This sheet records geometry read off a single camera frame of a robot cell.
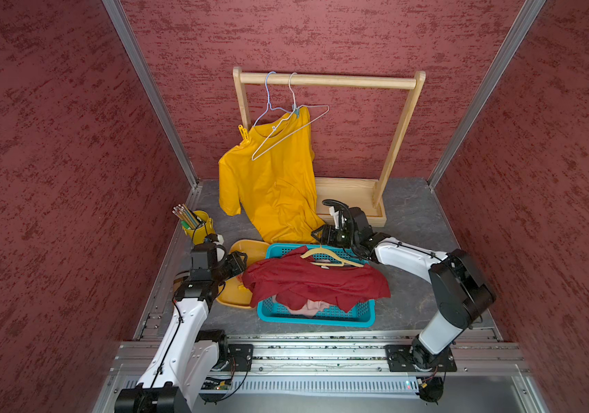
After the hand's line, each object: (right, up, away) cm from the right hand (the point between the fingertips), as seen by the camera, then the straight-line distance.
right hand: (315, 239), depth 89 cm
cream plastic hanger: (+9, -7, -7) cm, 13 cm away
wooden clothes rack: (+26, +17, +29) cm, 42 cm away
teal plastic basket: (+15, -23, -9) cm, 29 cm away
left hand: (-25, -7, -5) cm, 26 cm away
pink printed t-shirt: (-3, -21, -9) cm, 23 cm away
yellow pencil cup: (-43, +2, +9) cm, 44 cm away
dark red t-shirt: (-7, -11, -12) cm, 18 cm away
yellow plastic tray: (-28, -17, -6) cm, 33 cm away
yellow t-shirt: (-16, +23, +2) cm, 28 cm away
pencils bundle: (-46, +8, +1) cm, 47 cm away
